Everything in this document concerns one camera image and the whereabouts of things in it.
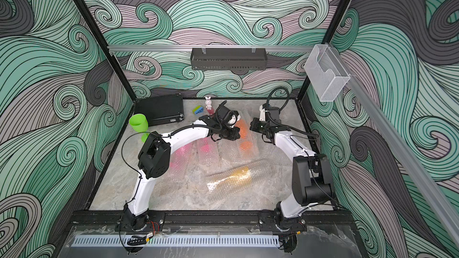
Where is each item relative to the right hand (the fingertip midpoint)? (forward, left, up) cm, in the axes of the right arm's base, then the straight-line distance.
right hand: (250, 122), depth 91 cm
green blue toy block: (+18, +31, -10) cm, 37 cm away
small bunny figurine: (+21, +23, -6) cm, 32 cm away
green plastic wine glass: (-2, +57, +3) cm, 57 cm away
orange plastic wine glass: (-12, +3, -2) cm, 12 cm away
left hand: (-6, +5, -2) cm, 8 cm away
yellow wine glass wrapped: (-27, +6, -5) cm, 28 cm away
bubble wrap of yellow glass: (-26, 0, -5) cm, 27 cm away
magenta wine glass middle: (-12, +23, -5) cm, 26 cm away
